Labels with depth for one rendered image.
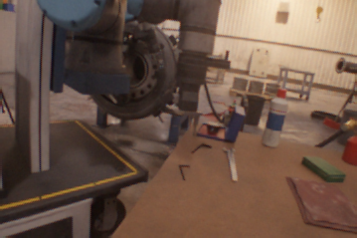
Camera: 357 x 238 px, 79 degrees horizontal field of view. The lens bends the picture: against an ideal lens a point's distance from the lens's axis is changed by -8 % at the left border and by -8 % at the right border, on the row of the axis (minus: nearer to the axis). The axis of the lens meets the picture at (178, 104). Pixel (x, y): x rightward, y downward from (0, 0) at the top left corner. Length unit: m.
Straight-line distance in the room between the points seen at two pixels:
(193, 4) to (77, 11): 0.25
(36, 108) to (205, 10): 0.58
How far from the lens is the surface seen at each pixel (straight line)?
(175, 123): 2.00
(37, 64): 0.80
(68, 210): 0.81
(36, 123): 0.84
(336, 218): 0.62
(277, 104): 0.93
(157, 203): 0.50
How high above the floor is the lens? 0.77
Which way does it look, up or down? 12 degrees down
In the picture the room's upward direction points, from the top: 9 degrees clockwise
